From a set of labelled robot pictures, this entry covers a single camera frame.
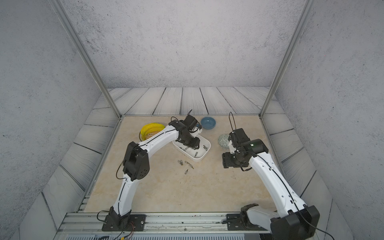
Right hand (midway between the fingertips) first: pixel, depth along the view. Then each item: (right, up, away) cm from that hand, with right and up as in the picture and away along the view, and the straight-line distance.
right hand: (230, 162), depth 75 cm
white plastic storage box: (-15, 0, +23) cm, 28 cm away
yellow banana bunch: (-50, +17, +32) cm, 62 cm away
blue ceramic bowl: (-8, +21, +40) cm, 45 cm away
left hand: (-15, +6, +17) cm, 23 cm away
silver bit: (-23, -9, +17) cm, 30 cm away
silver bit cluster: (-26, -4, +19) cm, 33 cm away
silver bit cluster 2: (-21, -5, +19) cm, 29 cm away
